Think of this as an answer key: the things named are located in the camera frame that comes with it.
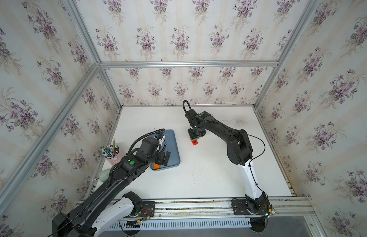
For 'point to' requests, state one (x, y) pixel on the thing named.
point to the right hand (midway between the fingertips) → (196, 136)
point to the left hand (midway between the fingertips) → (163, 152)
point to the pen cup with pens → (111, 152)
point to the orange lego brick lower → (156, 166)
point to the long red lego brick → (195, 142)
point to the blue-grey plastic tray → (174, 159)
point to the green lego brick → (195, 139)
